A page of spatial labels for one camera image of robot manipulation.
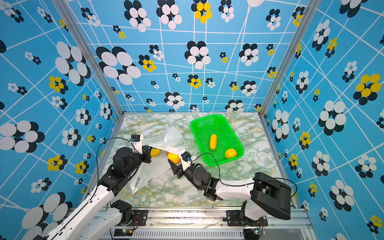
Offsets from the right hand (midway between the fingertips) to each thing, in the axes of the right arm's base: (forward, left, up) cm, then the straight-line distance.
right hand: (177, 155), depth 73 cm
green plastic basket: (+35, -14, -20) cm, 43 cm away
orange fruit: (-3, +1, +3) cm, 4 cm away
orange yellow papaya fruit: (+21, -21, -16) cm, 34 cm away
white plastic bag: (+9, +3, -1) cm, 9 cm away
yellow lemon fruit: (+10, -30, -16) cm, 36 cm away
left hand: (+6, +13, +1) cm, 14 cm away
